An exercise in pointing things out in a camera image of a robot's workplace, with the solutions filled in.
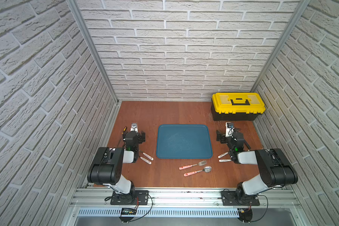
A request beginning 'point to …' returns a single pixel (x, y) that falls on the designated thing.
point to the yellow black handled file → (125, 129)
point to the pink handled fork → (200, 163)
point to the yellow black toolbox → (236, 106)
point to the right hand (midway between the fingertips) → (226, 129)
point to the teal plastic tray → (184, 141)
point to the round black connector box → (245, 215)
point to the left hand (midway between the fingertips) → (130, 130)
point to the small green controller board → (128, 211)
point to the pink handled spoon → (206, 169)
